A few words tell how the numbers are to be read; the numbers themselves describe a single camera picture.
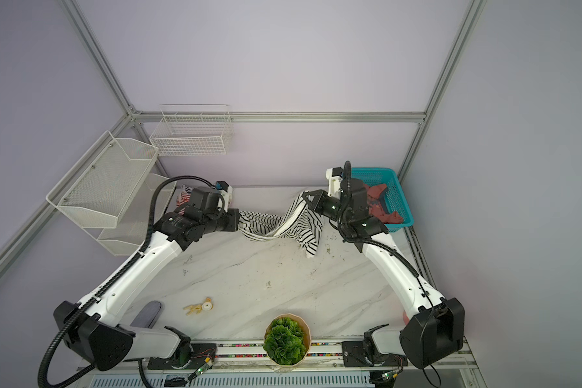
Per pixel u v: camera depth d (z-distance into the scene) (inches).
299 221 28.4
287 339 26.2
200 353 28.8
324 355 29.5
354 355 28.7
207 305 32.3
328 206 26.0
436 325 15.4
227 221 26.5
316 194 27.3
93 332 14.7
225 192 27.4
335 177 26.4
